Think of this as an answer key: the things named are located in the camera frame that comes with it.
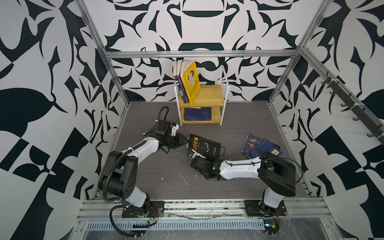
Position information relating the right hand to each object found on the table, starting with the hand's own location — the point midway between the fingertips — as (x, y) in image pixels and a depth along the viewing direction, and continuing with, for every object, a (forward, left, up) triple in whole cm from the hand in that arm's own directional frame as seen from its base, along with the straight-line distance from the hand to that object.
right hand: (205, 154), depth 88 cm
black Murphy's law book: (+5, 0, -2) cm, 6 cm away
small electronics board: (-34, -29, -6) cm, 45 cm away
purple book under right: (+10, -29, -4) cm, 31 cm away
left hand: (+7, +10, +6) cm, 13 cm away
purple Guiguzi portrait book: (+26, +11, +20) cm, 35 cm away
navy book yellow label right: (+7, -38, -4) cm, 39 cm away
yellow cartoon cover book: (+31, +8, +28) cm, 43 cm away
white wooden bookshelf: (+33, -5, +15) cm, 37 cm away
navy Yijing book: (+29, 0, +2) cm, 29 cm away
